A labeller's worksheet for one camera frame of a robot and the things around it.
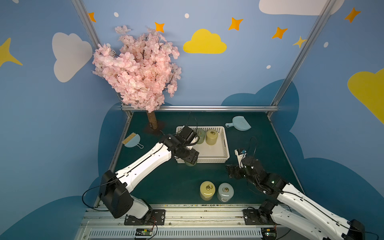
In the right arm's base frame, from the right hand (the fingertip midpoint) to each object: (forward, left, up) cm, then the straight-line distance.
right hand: (235, 162), depth 80 cm
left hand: (+2, +25, +4) cm, 25 cm away
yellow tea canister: (-14, +15, -4) cm, 21 cm away
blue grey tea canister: (-15, +6, -5) cm, 17 cm away
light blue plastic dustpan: (+40, -10, -13) cm, 44 cm away
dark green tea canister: (-1, +25, -5) cm, 25 cm away
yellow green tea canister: (+21, +12, -6) cm, 25 cm away
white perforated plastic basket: (+15, +6, -17) cm, 24 cm away
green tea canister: (+22, +19, -5) cm, 30 cm away
